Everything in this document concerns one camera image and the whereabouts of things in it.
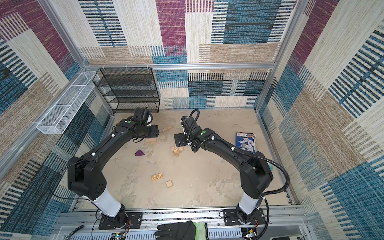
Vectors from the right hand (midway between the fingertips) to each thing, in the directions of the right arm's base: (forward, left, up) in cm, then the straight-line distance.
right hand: (183, 139), depth 85 cm
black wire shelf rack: (+42, +41, +4) cm, 59 cm away
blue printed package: (+6, -40, -14) cm, 43 cm away
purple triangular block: (0, +29, -14) cm, 32 cm away
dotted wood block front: (-15, +16, -15) cm, 26 cm away
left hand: (+7, +17, +1) cm, 18 cm away
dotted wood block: (0, +5, -12) cm, 13 cm away
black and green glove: (-41, -2, -14) cm, 43 cm away
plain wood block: (-1, +5, -13) cm, 14 cm away
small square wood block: (-19, +9, -14) cm, 26 cm away
